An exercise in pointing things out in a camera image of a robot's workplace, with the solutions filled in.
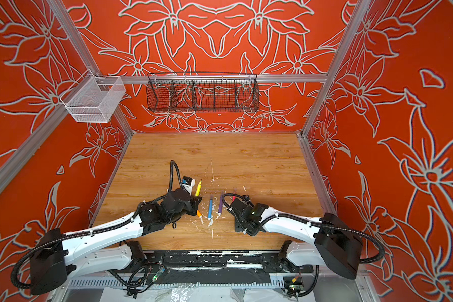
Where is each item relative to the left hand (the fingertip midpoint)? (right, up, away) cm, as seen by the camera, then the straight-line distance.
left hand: (201, 197), depth 78 cm
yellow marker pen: (-1, +4, -1) cm, 4 cm away
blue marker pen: (+3, -7, +9) cm, 12 cm away
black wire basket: (-5, +52, +22) cm, 57 cm away
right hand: (+16, -14, +4) cm, 21 cm away
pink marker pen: (+15, -1, +14) cm, 21 cm away
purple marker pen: (+8, -6, +10) cm, 14 cm away
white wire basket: (-56, +46, +14) cm, 74 cm away
